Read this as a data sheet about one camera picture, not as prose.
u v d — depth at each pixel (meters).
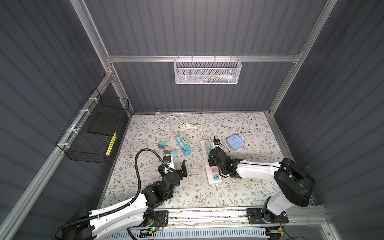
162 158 0.66
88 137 0.72
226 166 0.67
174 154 0.96
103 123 0.76
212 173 0.86
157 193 0.60
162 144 1.00
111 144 0.69
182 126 1.08
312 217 0.74
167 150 0.99
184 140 0.96
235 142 1.00
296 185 0.46
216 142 0.77
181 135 0.99
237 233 0.77
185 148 0.96
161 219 0.73
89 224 0.43
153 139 1.05
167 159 0.66
